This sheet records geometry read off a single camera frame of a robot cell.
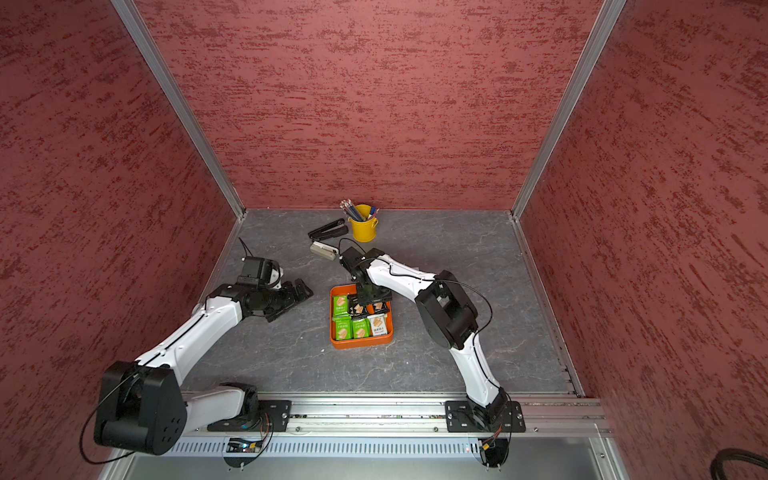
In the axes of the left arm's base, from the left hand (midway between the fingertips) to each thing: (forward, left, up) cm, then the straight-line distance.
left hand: (300, 305), depth 85 cm
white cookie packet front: (-3, -23, -5) cm, 24 cm away
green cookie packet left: (-4, -13, -5) cm, 14 cm away
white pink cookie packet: (+3, -22, -6) cm, 24 cm away
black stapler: (+35, -2, -7) cm, 36 cm away
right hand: (+4, -22, -6) cm, 23 cm away
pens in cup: (+37, -15, +2) cm, 40 cm away
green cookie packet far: (+3, -10, -6) cm, 12 cm away
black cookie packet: (+2, -15, -5) cm, 16 cm away
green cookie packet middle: (-5, -18, -5) cm, 19 cm away
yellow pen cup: (+32, -16, -3) cm, 36 cm away
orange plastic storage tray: (+7, -14, -3) cm, 16 cm away
